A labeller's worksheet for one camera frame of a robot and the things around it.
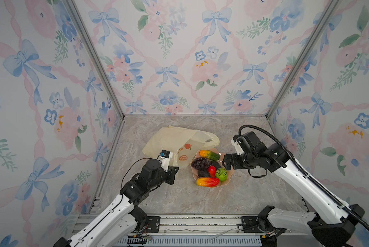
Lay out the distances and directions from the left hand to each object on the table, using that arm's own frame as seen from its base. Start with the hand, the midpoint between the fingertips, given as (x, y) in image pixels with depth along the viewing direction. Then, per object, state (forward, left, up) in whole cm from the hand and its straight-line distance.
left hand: (179, 168), depth 75 cm
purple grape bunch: (+6, -11, -6) cm, 14 cm away
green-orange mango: (+13, -17, -9) cm, 23 cm away
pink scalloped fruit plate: (+2, -8, -12) cm, 15 cm away
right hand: (+1, -24, +5) cm, 25 cm away
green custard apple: (+1, -22, -8) cm, 24 cm away
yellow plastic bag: (+12, -2, +4) cm, 12 cm away
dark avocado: (+2, -13, -10) cm, 16 cm away
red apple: (+3, -18, -10) cm, 21 cm away
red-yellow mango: (-3, -15, -9) cm, 17 cm away
